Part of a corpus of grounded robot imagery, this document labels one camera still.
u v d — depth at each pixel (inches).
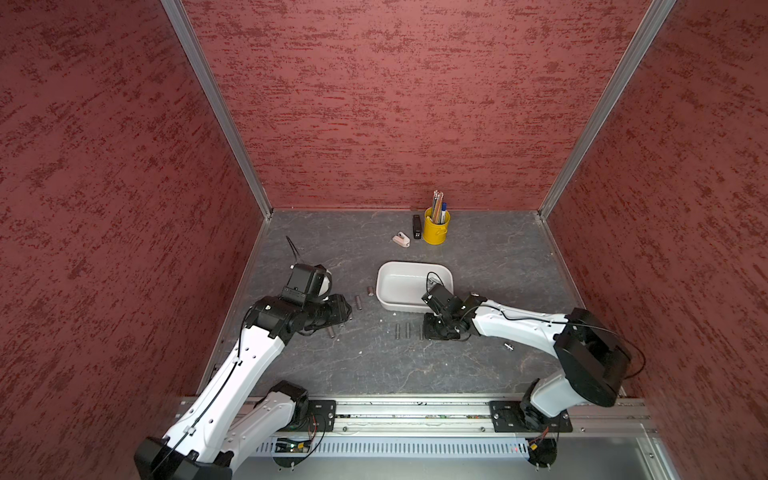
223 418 16.0
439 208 41.4
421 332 31.5
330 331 34.5
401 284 40.4
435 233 42.0
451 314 27.2
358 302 37.2
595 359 17.4
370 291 37.9
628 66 31.3
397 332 34.5
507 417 29.1
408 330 35.2
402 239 43.3
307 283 22.0
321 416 29.4
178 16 28.0
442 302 27.0
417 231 44.6
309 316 23.3
